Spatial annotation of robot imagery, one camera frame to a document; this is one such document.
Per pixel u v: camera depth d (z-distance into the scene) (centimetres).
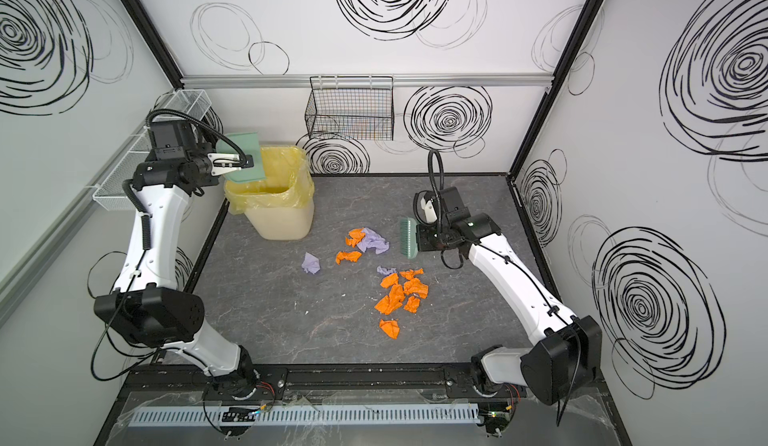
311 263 95
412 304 86
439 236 65
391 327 82
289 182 85
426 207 72
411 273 91
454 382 74
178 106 90
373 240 99
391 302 87
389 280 90
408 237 85
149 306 41
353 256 96
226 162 67
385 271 92
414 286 89
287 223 93
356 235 101
